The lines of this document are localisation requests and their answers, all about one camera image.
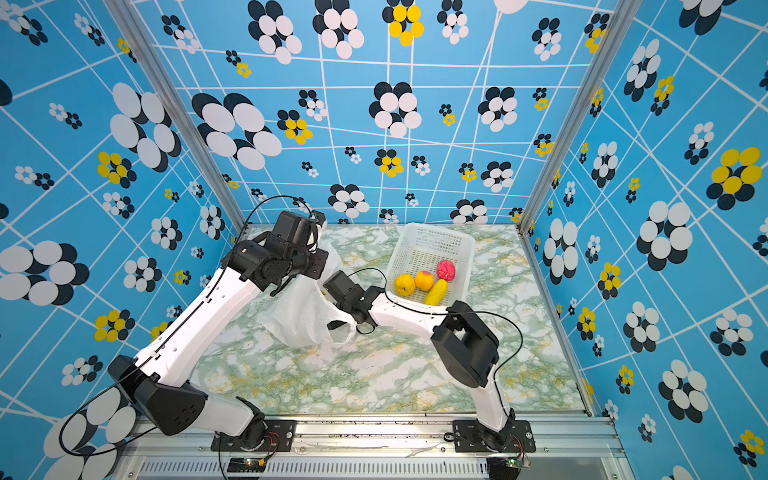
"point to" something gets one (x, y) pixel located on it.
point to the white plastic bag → (301, 314)
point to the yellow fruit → (405, 285)
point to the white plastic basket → (431, 265)
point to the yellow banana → (437, 293)
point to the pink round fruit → (446, 270)
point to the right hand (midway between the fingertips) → (329, 315)
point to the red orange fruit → (424, 280)
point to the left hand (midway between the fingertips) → (320, 255)
